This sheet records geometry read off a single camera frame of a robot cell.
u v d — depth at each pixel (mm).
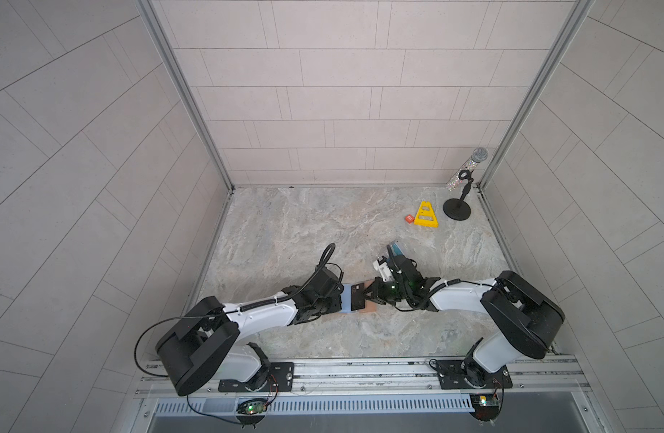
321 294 658
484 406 680
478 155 887
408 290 684
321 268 658
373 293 750
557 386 699
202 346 408
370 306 807
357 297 843
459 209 1084
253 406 642
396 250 910
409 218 1051
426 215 1071
